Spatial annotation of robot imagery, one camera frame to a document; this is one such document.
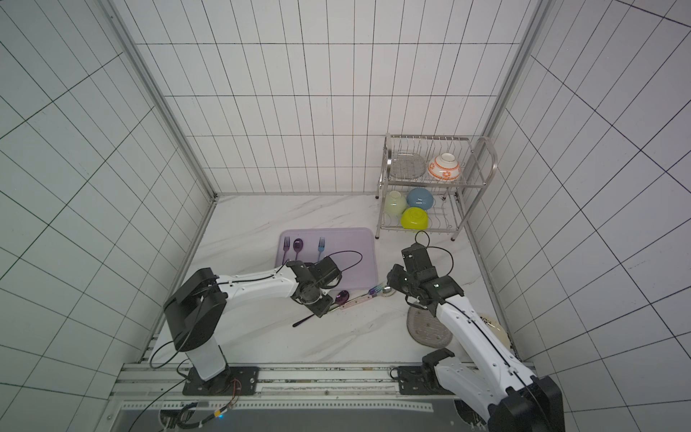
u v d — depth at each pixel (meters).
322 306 0.76
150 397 0.71
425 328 0.83
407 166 0.92
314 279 0.64
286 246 1.03
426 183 0.86
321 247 1.01
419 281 0.59
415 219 1.00
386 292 0.88
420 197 1.08
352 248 0.74
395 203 1.03
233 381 0.71
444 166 0.85
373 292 0.90
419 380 0.73
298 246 1.00
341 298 0.87
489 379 0.42
